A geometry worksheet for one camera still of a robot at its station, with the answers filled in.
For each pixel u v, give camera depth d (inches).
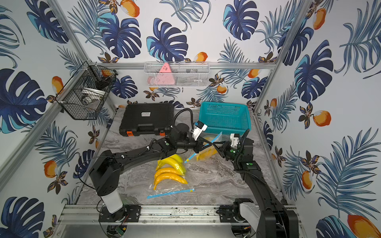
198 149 26.8
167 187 32.3
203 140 29.3
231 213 29.0
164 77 35.4
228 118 46.0
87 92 31.0
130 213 30.2
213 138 34.4
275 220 15.5
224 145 28.8
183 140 25.7
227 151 28.2
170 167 33.1
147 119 41.8
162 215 29.9
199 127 27.2
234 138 30.1
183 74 36.4
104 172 18.0
